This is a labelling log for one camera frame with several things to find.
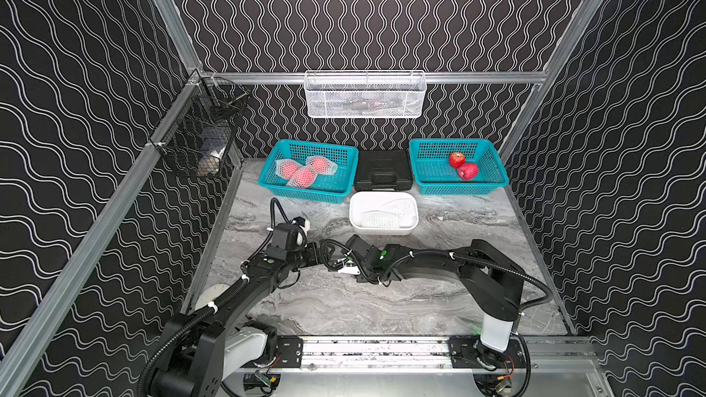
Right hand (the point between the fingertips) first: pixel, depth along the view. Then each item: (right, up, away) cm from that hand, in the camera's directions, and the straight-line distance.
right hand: (360, 255), depth 90 cm
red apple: (+44, +29, +19) cm, 56 cm away
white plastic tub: (+2, +17, +13) cm, 22 cm away
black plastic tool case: (+10, +29, +17) cm, 35 cm away
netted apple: (-29, +30, +20) cm, 46 cm away
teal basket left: (-11, +22, +20) cm, 32 cm away
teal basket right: (+32, +28, +27) cm, 50 cm away
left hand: (-11, +4, -5) cm, 13 cm away
